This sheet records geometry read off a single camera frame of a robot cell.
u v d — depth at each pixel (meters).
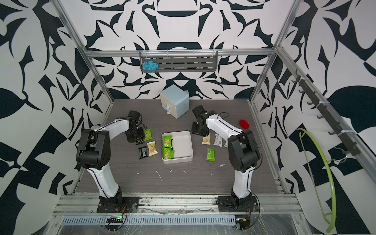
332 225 0.51
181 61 0.94
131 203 0.74
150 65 0.91
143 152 0.91
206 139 0.96
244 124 1.04
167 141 0.94
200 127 0.80
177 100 0.99
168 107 1.05
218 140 0.96
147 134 0.98
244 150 0.49
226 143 0.94
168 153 0.89
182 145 0.94
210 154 0.90
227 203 0.73
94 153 0.51
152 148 0.94
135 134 0.84
